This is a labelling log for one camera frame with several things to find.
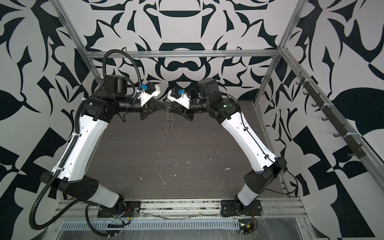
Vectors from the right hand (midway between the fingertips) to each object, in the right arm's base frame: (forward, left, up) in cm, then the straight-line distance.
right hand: (171, 105), depth 62 cm
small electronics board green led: (-38, -32, -42) cm, 66 cm away
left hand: (+1, +3, +1) cm, 3 cm away
